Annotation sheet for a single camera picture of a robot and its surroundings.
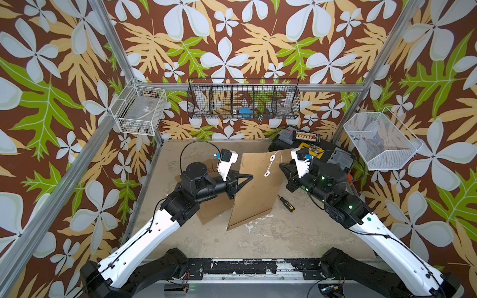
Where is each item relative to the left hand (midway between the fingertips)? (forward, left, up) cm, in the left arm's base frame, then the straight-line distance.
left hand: (252, 175), depth 60 cm
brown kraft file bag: (-3, -3, -7) cm, 9 cm away
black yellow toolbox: (+26, -36, -19) cm, 49 cm away
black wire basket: (+54, 0, -6) cm, 54 cm away
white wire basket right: (+24, -61, -8) cm, 66 cm away
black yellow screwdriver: (+6, -20, -34) cm, 40 cm away
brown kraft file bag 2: (+3, +15, -34) cm, 38 cm away
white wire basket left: (+38, +51, -2) cm, 64 cm away
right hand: (+7, -11, -3) cm, 13 cm away
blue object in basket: (+47, +1, -9) cm, 48 cm away
